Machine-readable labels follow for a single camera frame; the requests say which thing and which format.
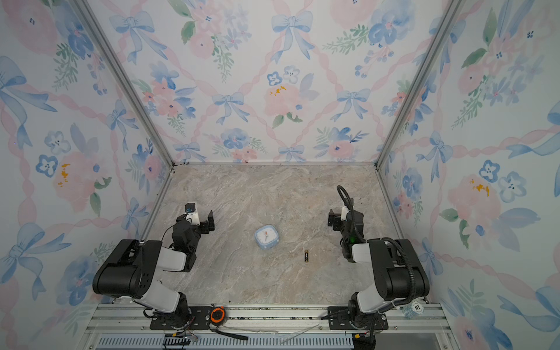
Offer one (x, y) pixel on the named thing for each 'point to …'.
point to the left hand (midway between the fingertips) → (202, 211)
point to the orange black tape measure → (217, 315)
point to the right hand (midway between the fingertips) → (345, 209)
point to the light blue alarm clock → (267, 237)
